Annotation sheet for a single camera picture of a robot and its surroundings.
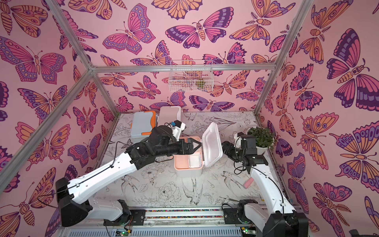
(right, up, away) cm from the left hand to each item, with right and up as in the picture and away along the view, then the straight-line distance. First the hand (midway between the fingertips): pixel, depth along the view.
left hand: (197, 145), depth 66 cm
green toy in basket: (+3, +36, +28) cm, 45 cm away
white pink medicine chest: (+7, -6, +14) cm, 17 cm away
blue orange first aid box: (-35, +11, +31) cm, 48 cm away
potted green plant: (+38, +1, +16) cm, 41 cm away
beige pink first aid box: (-19, +17, +34) cm, 42 cm away
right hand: (+15, -3, +15) cm, 21 cm away
